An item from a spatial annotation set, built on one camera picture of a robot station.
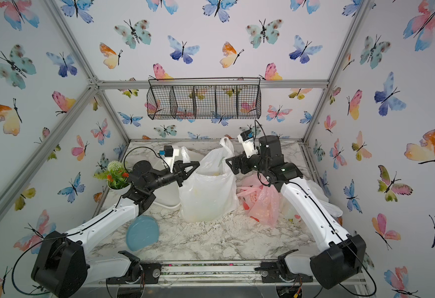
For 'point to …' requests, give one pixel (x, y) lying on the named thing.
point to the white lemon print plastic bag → (210, 194)
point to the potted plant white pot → (118, 181)
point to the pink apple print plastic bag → (261, 203)
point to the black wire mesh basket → (204, 99)
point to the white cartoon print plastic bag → (289, 213)
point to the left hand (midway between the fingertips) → (199, 163)
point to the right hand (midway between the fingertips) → (238, 153)
